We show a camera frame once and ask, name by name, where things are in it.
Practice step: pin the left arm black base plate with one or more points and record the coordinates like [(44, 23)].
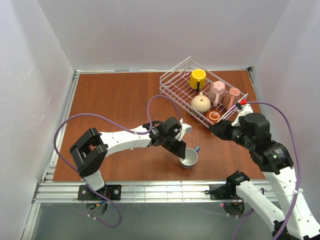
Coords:
[(110, 191)]

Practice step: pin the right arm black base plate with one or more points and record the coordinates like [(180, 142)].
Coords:
[(221, 192)]

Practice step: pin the beige round ceramic mug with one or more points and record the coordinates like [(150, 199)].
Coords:
[(201, 104)]

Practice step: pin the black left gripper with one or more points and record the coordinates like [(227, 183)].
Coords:
[(171, 144)]

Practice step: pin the aluminium frame rail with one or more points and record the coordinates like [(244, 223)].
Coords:
[(130, 192)]

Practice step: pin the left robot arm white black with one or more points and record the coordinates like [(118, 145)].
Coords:
[(90, 150)]

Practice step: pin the white faceted mug pink handle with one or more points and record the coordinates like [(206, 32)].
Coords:
[(216, 92)]

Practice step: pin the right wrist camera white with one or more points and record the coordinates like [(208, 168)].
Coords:
[(243, 108)]

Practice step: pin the pink floral mug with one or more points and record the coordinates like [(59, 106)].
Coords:
[(231, 97)]

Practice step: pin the dark brown glazed mug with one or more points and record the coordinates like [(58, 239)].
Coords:
[(212, 117)]

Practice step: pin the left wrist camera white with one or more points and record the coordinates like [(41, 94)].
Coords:
[(185, 128)]

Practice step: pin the yellow enamel mug black handle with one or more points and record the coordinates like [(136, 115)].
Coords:
[(197, 79)]

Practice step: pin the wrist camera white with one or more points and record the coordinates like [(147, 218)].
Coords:
[(185, 128), (243, 108)]

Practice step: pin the white wire dish rack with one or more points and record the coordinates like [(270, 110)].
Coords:
[(175, 84)]

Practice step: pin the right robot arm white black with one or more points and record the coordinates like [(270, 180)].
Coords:
[(292, 219)]

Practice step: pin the white mug blue handle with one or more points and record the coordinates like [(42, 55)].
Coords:
[(191, 158)]

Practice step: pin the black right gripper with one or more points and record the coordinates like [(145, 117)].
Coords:
[(223, 130)]

